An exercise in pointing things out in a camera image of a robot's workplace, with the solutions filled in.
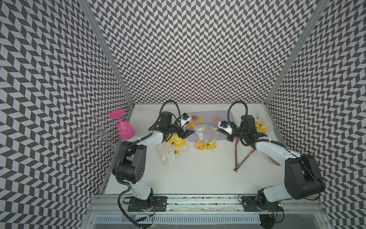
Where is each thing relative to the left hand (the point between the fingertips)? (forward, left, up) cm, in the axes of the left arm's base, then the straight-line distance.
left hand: (190, 127), depth 89 cm
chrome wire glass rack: (-10, +49, +2) cm, 50 cm away
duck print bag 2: (-5, -10, -5) cm, 12 cm away
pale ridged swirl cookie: (+16, -19, -12) cm, 27 cm away
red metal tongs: (-21, -28, -11) cm, 37 cm away
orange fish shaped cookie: (+9, -2, -10) cm, 13 cm away
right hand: (-3, -18, +1) cm, 18 cm away
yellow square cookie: (+14, -9, -11) cm, 20 cm away
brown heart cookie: (+16, -4, -11) cm, 20 cm away
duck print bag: (-8, +10, -12) cm, 17 cm away
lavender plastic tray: (+16, -14, -11) cm, 25 cm away
